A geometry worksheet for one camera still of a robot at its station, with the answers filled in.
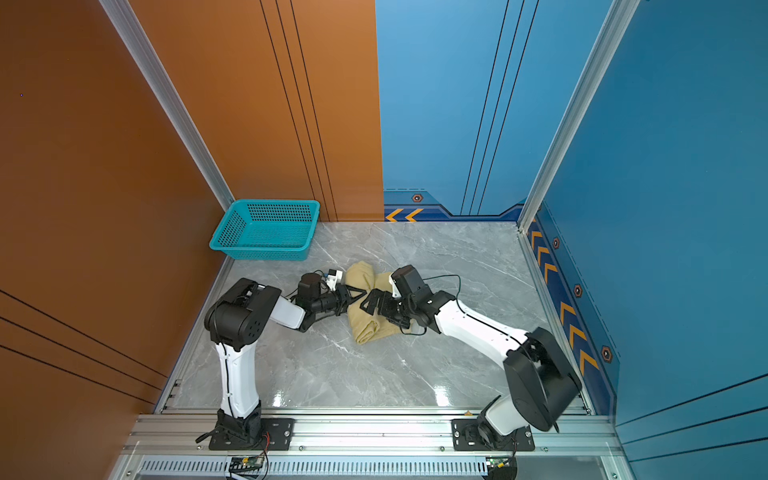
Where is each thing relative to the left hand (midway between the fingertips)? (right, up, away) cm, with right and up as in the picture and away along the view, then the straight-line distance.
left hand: (366, 291), depth 96 cm
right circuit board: (+35, -39, -25) cm, 58 cm away
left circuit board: (-26, -39, -24) cm, 53 cm away
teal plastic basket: (-42, +22, +24) cm, 53 cm away
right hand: (+3, -4, -14) cm, 15 cm away
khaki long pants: (+2, -9, -13) cm, 16 cm away
